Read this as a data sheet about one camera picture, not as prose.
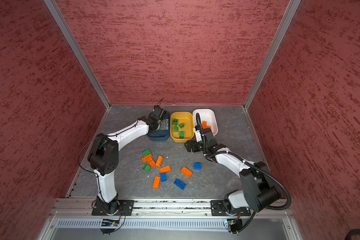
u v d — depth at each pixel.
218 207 0.74
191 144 0.78
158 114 0.74
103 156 0.50
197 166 0.90
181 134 1.02
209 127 1.03
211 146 0.68
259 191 0.43
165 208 0.76
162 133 0.99
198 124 0.79
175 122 1.07
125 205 0.75
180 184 0.82
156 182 0.82
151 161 0.90
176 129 1.05
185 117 1.10
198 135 0.80
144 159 0.90
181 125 1.06
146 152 0.92
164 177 0.85
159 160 0.89
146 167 0.86
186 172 0.86
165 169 0.87
